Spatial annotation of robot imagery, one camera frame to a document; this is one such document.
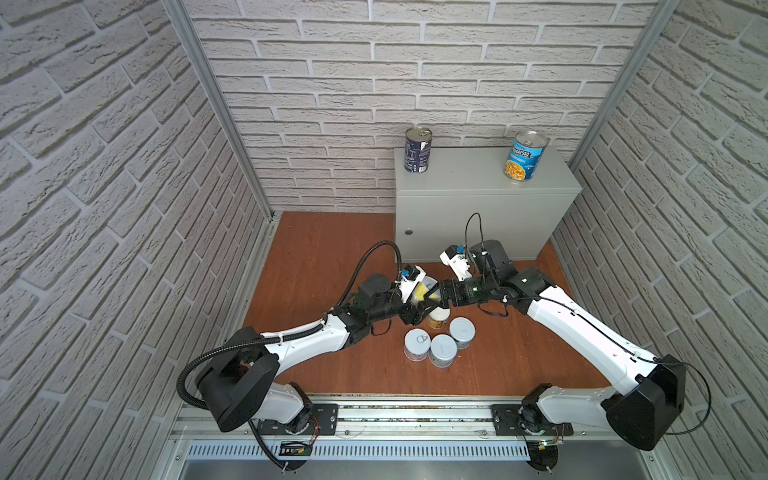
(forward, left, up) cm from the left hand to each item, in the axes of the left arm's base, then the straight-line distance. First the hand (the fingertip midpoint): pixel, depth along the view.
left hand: (430, 291), depth 77 cm
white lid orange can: (-2, -3, -12) cm, 12 cm away
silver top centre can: (-11, -4, -13) cm, 17 cm away
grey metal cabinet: (+34, -16, +3) cm, 37 cm away
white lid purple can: (-9, +3, -13) cm, 16 cm away
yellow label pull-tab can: (-1, +2, +5) cm, 6 cm away
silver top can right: (-6, -10, -12) cm, 17 cm away
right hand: (-3, -1, +3) cm, 4 cm away
